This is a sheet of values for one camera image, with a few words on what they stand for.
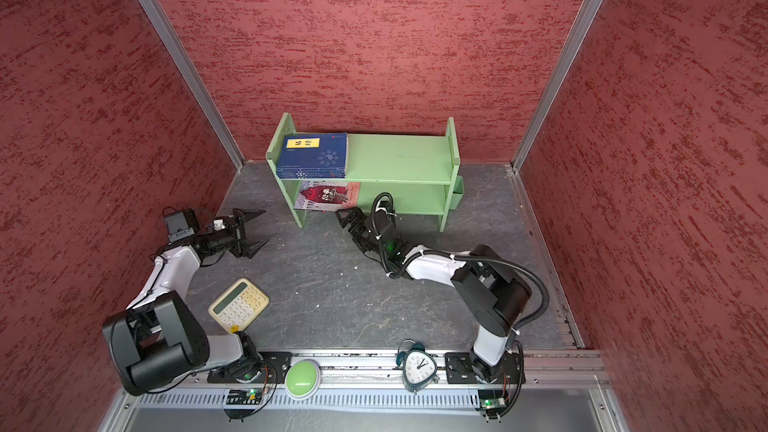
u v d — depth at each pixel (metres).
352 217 0.76
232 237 0.73
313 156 0.80
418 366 0.71
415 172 0.81
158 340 0.45
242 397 0.72
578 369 0.76
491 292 0.48
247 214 0.74
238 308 0.82
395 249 0.69
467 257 0.51
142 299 0.44
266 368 0.73
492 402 0.70
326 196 0.94
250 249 0.78
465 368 0.74
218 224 0.78
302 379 0.71
